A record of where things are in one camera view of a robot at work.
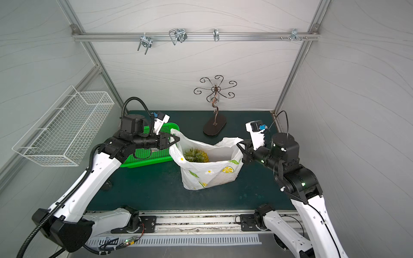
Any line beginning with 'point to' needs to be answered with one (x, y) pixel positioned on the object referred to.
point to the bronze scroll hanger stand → (216, 128)
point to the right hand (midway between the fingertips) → (238, 140)
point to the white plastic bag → (203, 166)
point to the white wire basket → (64, 134)
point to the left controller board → (130, 241)
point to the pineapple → (195, 155)
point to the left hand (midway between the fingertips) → (178, 139)
